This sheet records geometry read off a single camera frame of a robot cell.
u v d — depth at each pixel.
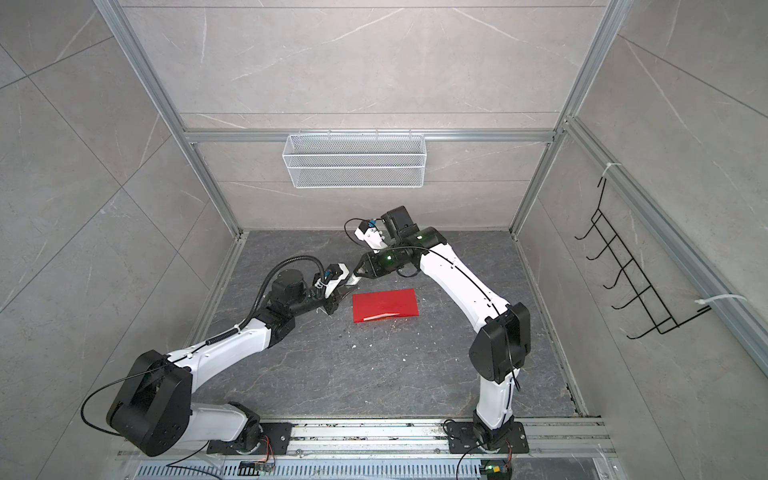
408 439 0.75
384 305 0.98
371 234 0.72
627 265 0.68
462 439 0.73
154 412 0.41
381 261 0.70
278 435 0.73
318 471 0.70
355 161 1.01
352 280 0.78
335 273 0.67
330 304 0.72
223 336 0.53
